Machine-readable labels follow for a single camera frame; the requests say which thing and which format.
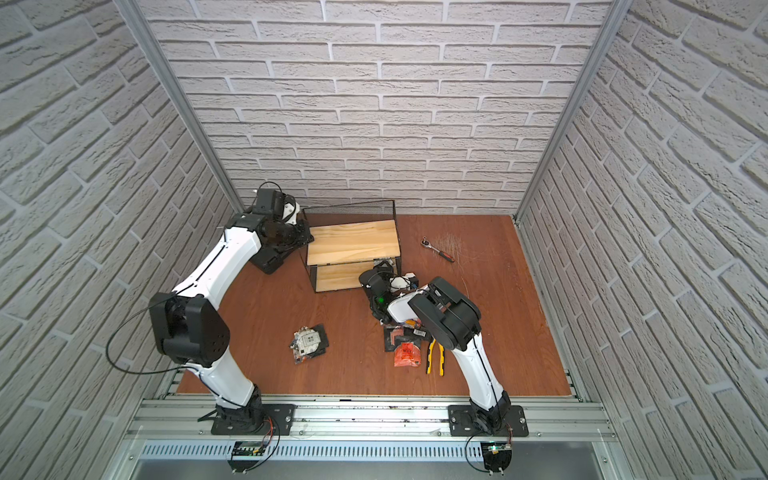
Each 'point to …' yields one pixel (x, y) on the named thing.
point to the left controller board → (245, 449)
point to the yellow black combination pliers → (441, 357)
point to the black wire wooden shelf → (348, 240)
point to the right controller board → (497, 456)
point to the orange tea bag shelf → (309, 342)
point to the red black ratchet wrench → (427, 243)
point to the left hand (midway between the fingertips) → (318, 231)
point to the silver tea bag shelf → (381, 261)
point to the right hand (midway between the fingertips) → (383, 261)
